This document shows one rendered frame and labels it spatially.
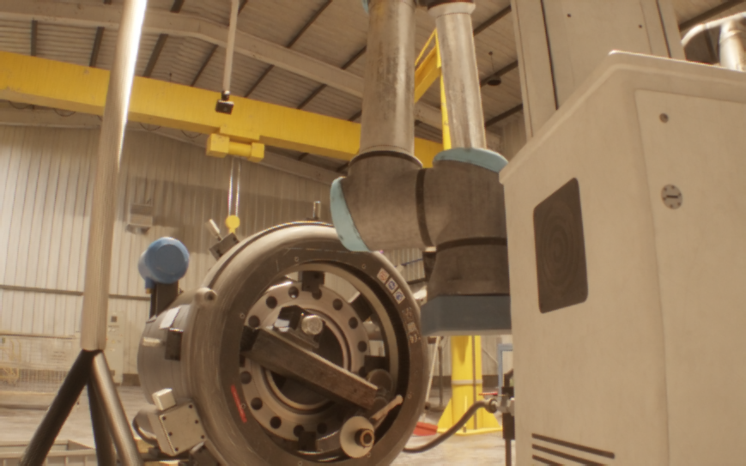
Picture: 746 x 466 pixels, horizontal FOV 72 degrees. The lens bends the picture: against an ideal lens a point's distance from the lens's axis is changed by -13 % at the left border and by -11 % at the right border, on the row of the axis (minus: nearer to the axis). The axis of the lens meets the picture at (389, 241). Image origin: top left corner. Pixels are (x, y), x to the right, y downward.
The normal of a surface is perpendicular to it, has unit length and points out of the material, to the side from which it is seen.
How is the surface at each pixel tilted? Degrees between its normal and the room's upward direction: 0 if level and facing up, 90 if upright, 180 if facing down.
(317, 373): 90
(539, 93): 90
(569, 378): 90
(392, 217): 115
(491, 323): 90
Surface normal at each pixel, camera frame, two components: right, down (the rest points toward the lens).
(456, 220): -0.58, -0.17
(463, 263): -0.41, -0.51
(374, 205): -0.28, -0.11
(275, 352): 0.63, -0.18
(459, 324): 0.13, -0.22
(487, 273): 0.04, -0.54
